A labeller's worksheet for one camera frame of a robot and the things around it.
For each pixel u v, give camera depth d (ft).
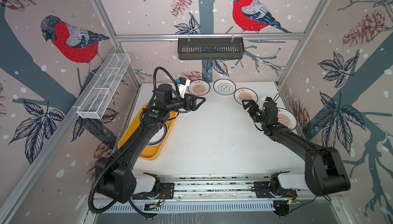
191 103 2.15
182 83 2.16
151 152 2.80
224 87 3.89
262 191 2.39
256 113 2.54
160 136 2.94
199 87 3.88
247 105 2.61
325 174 1.39
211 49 3.43
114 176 1.29
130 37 2.89
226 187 2.50
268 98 2.60
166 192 2.40
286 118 3.30
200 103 2.23
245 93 3.74
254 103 2.61
